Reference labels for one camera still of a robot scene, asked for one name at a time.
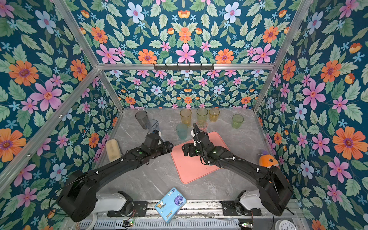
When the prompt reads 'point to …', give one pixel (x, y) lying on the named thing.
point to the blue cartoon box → (171, 205)
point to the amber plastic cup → (213, 113)
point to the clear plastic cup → (170, 121)
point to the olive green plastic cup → (201, 114)
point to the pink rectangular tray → (190, 168)
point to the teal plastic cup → (182, 129)
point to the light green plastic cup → (237, 120)
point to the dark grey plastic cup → (142, 118)
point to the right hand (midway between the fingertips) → (187, 146)
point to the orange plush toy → (268, 160)
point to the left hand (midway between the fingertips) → (172, 144)
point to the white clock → (284, 224)
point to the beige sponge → (113, 149)
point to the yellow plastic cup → (186, 115)
